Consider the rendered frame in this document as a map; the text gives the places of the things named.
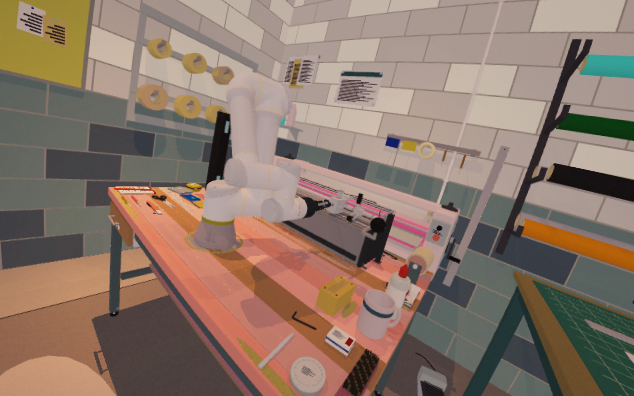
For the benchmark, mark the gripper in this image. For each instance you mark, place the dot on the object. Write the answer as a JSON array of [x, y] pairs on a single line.
[[311, 208]]

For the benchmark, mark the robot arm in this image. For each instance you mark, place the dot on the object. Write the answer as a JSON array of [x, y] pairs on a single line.
[[251, 137]]

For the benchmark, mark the white plotter carriage block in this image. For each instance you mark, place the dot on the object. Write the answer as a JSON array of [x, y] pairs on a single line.
[[336, 202], [357, 211]]

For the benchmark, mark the small black clamp screw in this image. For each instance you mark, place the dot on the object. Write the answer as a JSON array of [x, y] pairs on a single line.
[[359, 198]]

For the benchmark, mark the black round plotter knob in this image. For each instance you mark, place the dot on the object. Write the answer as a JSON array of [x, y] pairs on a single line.
[[377, 224]]

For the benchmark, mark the white and pink plotter body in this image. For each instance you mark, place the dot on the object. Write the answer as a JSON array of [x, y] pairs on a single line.
[[405, 217]]

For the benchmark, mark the red plotter button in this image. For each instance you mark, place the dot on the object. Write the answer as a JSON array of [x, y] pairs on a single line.
[[436, 237]]

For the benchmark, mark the black knob on plotter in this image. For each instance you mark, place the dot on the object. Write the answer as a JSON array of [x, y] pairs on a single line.
[[449, 207]]

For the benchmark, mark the pink workbench with teal legs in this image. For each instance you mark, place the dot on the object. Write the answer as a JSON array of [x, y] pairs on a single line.
[[273, 286]]

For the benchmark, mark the yellow slotted box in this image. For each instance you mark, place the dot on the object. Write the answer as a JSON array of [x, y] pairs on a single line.
[[334, 295]]

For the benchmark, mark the blue block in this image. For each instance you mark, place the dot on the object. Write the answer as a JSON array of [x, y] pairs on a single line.
[[392, 142]]

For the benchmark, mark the small olive flat piece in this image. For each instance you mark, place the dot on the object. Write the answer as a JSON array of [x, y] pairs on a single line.
[[349, 309]]

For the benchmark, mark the black hex key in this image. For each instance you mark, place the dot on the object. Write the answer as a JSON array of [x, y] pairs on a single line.
[[301, 320]]

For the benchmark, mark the yellow block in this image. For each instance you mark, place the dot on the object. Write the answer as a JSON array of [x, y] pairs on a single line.
[[409, 146]]

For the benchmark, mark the white glue bottle red cap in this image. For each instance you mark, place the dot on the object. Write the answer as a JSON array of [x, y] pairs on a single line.
[[398, 286]]

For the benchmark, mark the yellow tape measure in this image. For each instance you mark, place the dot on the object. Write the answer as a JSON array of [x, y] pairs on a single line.
[[194, 186]]

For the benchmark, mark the beige tape roll dispenser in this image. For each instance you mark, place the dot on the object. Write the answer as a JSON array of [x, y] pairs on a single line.
[[421, 258]]

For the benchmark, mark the blue flat tool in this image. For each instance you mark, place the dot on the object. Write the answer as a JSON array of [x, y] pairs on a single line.
[[190, 196]]

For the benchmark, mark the white mug with teal band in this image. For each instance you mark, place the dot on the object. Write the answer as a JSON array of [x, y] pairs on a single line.
[[374, 316]]

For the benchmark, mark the grey flat pad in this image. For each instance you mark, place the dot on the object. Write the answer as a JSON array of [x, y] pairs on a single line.
[[178, 190]]

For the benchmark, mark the white box red blue label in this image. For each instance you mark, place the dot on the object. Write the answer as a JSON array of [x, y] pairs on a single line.
[[340, 340]]

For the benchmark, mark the yellow tape roll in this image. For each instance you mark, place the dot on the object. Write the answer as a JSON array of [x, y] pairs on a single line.
[[194, 62], [187, 106], [213, 114], [159, 48], [222, 75], [152, 97]]

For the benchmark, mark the white stylus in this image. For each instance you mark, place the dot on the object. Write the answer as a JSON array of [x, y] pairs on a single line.
[[276, 350]]

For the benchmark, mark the black scissors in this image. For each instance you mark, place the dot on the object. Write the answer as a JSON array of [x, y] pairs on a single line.
[[162, 200]]

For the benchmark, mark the orange cutter knife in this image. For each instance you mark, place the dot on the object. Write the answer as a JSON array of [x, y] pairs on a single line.
[[153, 207]]

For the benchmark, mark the white round tin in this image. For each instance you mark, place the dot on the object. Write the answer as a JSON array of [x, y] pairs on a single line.
[[307, 375]]

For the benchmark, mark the long grey straightedge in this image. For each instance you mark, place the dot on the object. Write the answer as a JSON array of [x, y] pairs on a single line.
[[479, 209]]

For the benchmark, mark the olive flat ruler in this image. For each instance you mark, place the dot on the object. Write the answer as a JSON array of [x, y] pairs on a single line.
[[264, 369]]

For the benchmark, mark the black brush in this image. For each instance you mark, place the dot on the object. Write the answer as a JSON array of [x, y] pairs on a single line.
[[362, 373]]

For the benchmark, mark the red and white ruler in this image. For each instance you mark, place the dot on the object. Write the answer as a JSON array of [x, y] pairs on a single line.
[[134, 190]]

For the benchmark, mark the yellow bench ruler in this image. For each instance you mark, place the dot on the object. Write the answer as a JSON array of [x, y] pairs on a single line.
[[127, 207]]

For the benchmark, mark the brown bench drawer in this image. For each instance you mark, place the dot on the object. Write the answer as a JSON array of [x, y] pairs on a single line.
[[122, 222]]

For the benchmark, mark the dark grey floor mat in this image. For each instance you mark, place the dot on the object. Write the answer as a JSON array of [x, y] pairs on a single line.
[[152, 346]]

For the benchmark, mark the grey foot pedal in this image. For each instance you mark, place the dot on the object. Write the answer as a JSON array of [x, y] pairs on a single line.
[[431, 382]]

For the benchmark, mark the black vinyl roll rack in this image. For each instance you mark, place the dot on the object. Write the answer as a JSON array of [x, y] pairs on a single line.
[[548, 132]]

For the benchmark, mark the teal cutting table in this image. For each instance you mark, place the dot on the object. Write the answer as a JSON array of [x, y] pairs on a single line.
[[542, 335]]

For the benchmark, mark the orange vinyl roll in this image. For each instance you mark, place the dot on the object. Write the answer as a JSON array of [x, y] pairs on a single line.
[[586, 247]]

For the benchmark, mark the black vinyl roll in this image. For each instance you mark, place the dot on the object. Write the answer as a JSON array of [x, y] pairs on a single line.
[[608, 186]]

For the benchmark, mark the green cutting mat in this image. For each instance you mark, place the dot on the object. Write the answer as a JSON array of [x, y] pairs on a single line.
[[592, 341]]

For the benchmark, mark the green vinyl roll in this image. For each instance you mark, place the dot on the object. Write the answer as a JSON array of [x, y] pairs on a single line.
[[614, 129]]

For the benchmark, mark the beige round stool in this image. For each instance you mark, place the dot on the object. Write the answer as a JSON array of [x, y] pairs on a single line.
[[47, 379]]

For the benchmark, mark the yellow notice board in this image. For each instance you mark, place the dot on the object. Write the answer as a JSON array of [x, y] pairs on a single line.
[[20, 49]]

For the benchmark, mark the grey metal strip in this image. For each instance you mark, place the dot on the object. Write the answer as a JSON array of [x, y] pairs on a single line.
[[630, 334]]

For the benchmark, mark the teal vinyl roll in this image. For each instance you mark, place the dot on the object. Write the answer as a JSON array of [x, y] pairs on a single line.
[[625, 67]]

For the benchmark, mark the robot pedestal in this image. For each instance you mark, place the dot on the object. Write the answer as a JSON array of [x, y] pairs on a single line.
[[215, 235]]

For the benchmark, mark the white and yellow wall notice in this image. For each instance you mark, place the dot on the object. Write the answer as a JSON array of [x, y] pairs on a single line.
[[300, 71]]

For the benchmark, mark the grey wall tool rail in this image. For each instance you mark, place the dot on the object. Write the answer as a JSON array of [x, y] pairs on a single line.
[[449, 147]]

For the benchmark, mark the grey wall tape rack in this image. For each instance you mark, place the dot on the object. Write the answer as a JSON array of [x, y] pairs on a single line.
[[141, 66]]

